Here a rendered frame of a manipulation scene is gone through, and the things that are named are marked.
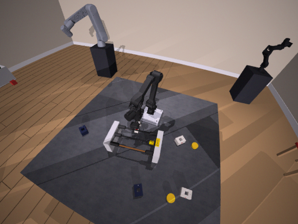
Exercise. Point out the yellow short cylinder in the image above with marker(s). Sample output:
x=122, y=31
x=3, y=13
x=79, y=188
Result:
x=194, y=145
x=170, y=198

